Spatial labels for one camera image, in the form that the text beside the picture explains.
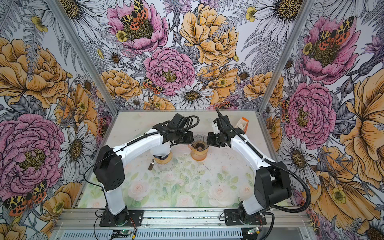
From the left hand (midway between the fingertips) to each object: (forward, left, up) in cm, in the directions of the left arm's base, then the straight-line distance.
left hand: (191, 144), depth 86 cm
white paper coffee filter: (-5, +16, +2) cm, 17 cm away
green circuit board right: (-39, -28, -14) cm, 51 cm away
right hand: (-1, -9, 0) cm, 9 cm away
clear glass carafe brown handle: (-7, +18, -14) cm, 24 cm away
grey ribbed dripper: (+3, -5, -3) cm, 6 cm away
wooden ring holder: (-9, +15, -2) cm, 17 cm away
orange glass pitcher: (-3, -4, -7) cm, 9 cm away
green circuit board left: (-39, +31, -14) cm, 52 cm away
